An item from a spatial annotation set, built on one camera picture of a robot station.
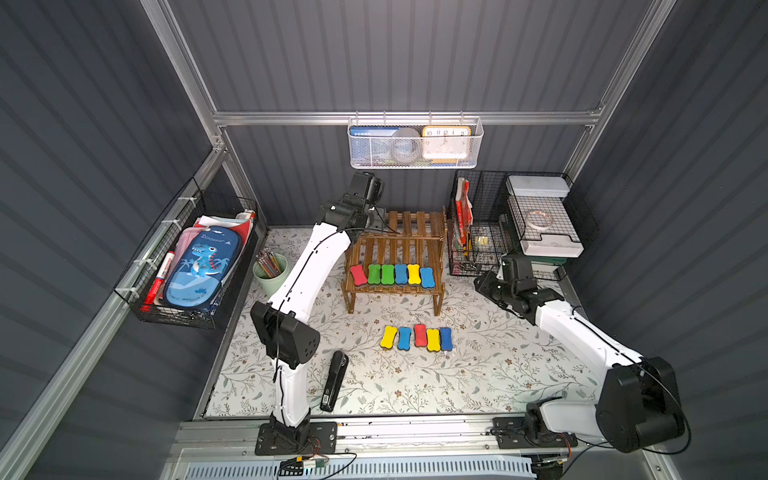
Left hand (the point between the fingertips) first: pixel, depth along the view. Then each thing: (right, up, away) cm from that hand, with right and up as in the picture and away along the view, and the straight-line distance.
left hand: (373, 215), depth 81 cm
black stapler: (-10, -43, +1) cm, 44 cm away
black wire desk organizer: (+48, +6, +39) cm, 62 cm away
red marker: (-46, -16, -15) cm, 51 cm away
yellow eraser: (+18, -36, +9) cm, 41 cm away
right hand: (+33, -18, +6) cm, 38 cm away
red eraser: (+14, -36, +10) cm, 40 cm away
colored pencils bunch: (-32, -13, +8) cm, 35 cm away
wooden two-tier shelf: (+9, -11, +13) cm, 19 cm away
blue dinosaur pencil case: (-36, -15, -17) cm, 43 cm away
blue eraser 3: (+21, -36, +8) cm, 43 cm away
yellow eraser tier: (+12, -17, +5) cm, 21 cm away
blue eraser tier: (+9, -37, +11) cm, 39 cm away
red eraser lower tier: (-5, -17, +6) cm, 18 cm away
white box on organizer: (+52, +10, +21) cm, 57 cm away
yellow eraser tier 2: (+4, -36, +9) cm, 37 cm away
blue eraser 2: (+15, -16, +6) cm, 23 cm away
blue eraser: (+8, -16, +6) cm, 19 cm away
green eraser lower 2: (+4, -16, +6) cm, 18 cm away
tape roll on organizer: (+52, 0, +14) cm, 54 cm away
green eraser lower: (0, -16, +6) cm, 18 cm away
